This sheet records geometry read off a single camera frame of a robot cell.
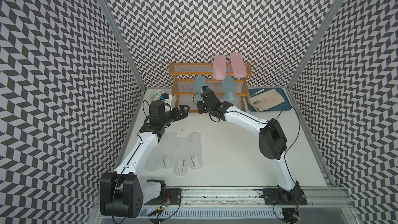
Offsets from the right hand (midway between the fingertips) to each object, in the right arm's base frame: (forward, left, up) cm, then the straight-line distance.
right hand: (201, 105), depth 92 cm
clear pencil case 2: (-27, +11, -12) cm, 31 cm away
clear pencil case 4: (-30, +26, -12) cm, 41 cm away
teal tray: (+20, -38, -10) cm, 44 cm away
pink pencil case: (+18, -23, +15) cm, 32 cm away
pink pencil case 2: (+15, -11, +16) cm, 25 cm away
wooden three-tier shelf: (+31, +15, -11) cm, 36 cm away
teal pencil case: (+8, -17, +5) cm, 20 cm away
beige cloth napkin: (+9, -42, -13) cm, 45 cm away
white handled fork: (+19, -41, -10) cm, 46 cm away
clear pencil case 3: (-22, +19, -16) cm, 33 cm away
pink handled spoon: (+12, -39, -12) cm, 43 cm away
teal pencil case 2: (+18, +1, +3) cm, 18 cm away
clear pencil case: (-22, +4, -14) cm, 26 cm away
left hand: (-8, +9, +6) cm, 13 cm away
